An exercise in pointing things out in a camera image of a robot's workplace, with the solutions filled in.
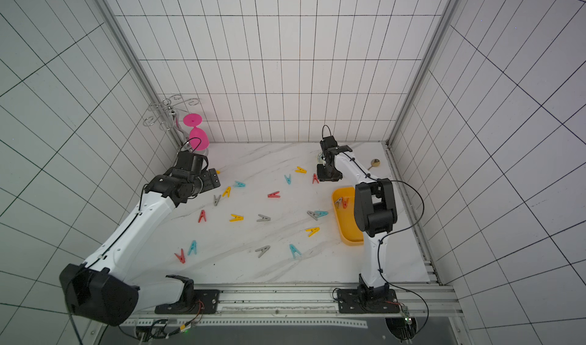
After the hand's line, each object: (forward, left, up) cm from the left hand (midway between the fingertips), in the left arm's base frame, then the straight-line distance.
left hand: (202, 186), depth 80 cm
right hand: (+14, -44, -12) cm, 47 cm away
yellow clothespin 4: (-9, -41, -18) cm, 46 cm away
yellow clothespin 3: (-4, -9, -19) cm, 21 cm away
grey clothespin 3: (-4, -21, -19) cm, 28 cm away
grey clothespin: (+4, -52, -17) cm, 55 cm away
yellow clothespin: (+22, -36, -19) cm, 46 cm away
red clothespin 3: (+8, -24, -19) cm, 32 cm away
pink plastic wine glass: (+28, +8, +8) cm, 30 cm away
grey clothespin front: (-17, -22, -18) cm, 33 cm away
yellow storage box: (-12, -54, -13) cm, 57 cm away
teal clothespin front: (-17, -34, -19) cm, 42 cm away
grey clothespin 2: (+4, +1, -19) cm, 19 cm away
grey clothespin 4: (-2, -41, -19) cm, 45 cm away
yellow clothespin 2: (+9, -3, -18) cm, 20 cm away
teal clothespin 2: (-2, -45, -18) cm, 48 cm away
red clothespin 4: (-3, +5, -18) cm, 19 cm away
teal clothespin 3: (-16, +5, -19) cm, 25 cm away
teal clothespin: (+16, -30, -18) cm, 39 cm away
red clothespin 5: (-19, +9, -19) cm, 29 cm away
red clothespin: (+3, -55, -17) cm, 58 cm away
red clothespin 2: (+18, -43, -19) cm, 50 cm away
